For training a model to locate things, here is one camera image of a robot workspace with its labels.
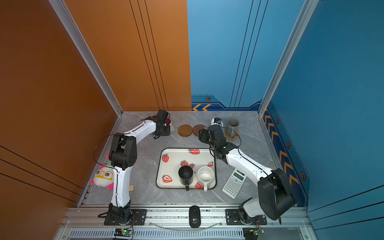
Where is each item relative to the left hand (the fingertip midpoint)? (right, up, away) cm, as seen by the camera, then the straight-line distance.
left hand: (167, 130), depth 104 cm
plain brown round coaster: (+12, 0, +6) cm, 14 cm away
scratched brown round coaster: (+21, +1, +6) cm, 22 cm away
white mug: (+26, -25, -18) cm, 40 cm away
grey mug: (+44, +2, -8) cm, 45 cm away
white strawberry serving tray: (+4, -18, -10) cm, 21 cm away
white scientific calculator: (+42, -29, -21) cm, 55 cm away
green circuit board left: (-14, -48, -33) cm, 60 cm away
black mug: (+15, -25, -19) cm, 35 cm away
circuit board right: (+47, -47, -35) cm, 75 cm away
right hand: (+24, 0, -19) cm, 31 cm away
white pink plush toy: (-29, -24, -24) cm, 45 cm away
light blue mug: (+31, +6, -30) cm, 44 cm away
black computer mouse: (+20, -41, -33) cm, 56 cm away
